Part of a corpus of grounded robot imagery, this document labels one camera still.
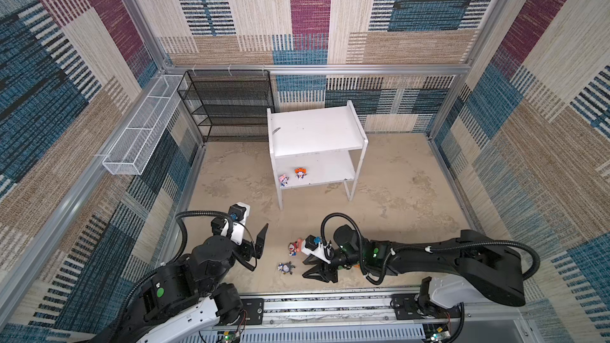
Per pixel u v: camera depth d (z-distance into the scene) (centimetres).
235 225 52
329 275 66
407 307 73
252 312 73
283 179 81
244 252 57
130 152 70
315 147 71
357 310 76
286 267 80
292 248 85
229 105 110
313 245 66
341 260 67
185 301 44
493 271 44
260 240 57
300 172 83
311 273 70
